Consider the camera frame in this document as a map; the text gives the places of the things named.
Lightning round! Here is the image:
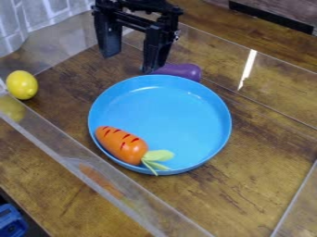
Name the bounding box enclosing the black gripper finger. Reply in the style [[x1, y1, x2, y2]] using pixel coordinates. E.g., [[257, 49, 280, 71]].
[[142, 25, 178, 73], [94, 13, 123, 58]]

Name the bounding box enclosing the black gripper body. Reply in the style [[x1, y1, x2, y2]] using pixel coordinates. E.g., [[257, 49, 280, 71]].
[[93, 0, 184, 31]]

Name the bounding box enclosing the purple toy eggplant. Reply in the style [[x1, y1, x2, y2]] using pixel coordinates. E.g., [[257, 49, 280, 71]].
[[154, 63, 202, 82]]

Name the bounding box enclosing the blue round tray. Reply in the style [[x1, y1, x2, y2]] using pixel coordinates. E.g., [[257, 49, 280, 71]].
[[89, 75, 232, 176]]

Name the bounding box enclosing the yellow toy lemon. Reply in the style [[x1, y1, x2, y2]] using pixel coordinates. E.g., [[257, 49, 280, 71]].
[[7, 70, 39, 100]]

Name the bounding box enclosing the orange toy carrot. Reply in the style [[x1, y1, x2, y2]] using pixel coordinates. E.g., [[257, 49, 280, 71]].
[[94, 126, 176, 176]]

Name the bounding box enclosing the blue plastic box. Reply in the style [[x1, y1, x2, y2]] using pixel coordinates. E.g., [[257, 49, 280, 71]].
[[0, 204, 28, 237]]

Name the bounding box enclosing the clear acrylic enclosure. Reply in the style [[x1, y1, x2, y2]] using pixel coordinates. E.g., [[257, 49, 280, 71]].
[[0, 0, 317, 237]]

